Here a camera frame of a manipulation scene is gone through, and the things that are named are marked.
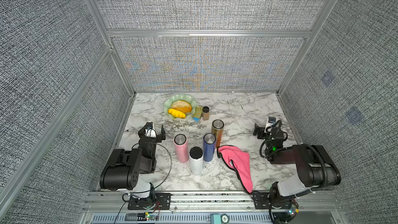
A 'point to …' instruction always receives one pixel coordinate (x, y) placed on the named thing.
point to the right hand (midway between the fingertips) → (264, 120)
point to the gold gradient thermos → (217, 128)
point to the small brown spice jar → (205, 114)
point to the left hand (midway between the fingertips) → (156, 124)
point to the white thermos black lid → (196, 159)
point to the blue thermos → (208, 146)
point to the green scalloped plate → (180, 97)
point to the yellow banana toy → (176, 114)
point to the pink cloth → (238, 160)
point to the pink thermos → (180, 141)
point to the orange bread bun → (182, 106)
